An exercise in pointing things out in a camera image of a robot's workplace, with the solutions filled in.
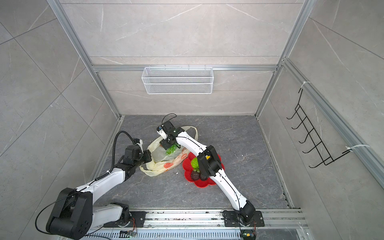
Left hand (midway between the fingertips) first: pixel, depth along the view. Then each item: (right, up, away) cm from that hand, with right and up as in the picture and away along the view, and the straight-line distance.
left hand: (150, 149), depth 90 cm
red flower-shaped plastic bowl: (+23, -11, -1) cm, 25 cm away
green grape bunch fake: (+12, -1, +8) cm, 15 cm away
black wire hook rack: (+81, +6, -27) cm, 85 cm away
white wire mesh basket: (+15, +46, +11) cm, 50 cm away
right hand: (+8, +4, +12) cm, 15 cm away
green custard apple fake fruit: (+28, -9, -2) cm, 29 cm away
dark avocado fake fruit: (+32, -16, -6) cm, 37 cm away
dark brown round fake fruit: (+28, -15, -6) cm, 32 cm away
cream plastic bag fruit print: (+5, -8, -1) cm, 9 cm away
